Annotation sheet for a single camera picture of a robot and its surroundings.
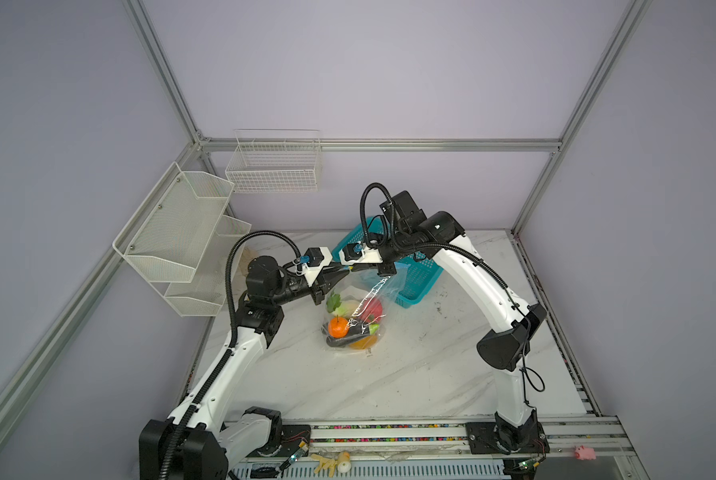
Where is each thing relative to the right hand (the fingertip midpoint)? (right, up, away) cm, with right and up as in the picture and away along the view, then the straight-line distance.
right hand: (350, 258), depth 72 cm
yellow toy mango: (+3, -25, +12) cm, 28 cm away
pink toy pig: (+56, -47, -2) cm, 73 cm away
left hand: (-2, -2, -2) cm, 3 cm away
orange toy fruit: (-4, -19, +8) cm, 21 cm away
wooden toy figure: (-2, -48, -3) cm, 48 cm away
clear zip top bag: (+1, -13, +8) cm, 16 cm away
